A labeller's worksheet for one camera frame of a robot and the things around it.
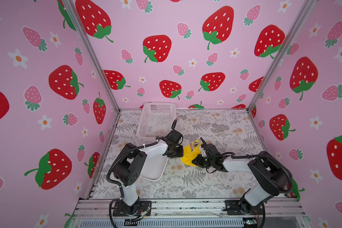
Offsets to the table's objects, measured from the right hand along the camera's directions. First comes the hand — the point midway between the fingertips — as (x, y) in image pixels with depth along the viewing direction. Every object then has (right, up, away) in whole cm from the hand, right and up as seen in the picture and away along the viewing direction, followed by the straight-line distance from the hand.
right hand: (191, 161), depth 90 cm
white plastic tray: (-23, -3, -2) cm, 24 cm away
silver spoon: (+1, +8, +8) cm, 11 cm away
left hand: (-5, +4, +2) cm, 7 cm away
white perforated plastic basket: (-26, +28, +24) cm, 45 cm away
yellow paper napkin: (-1, +4, +4) cm, 5 cm away
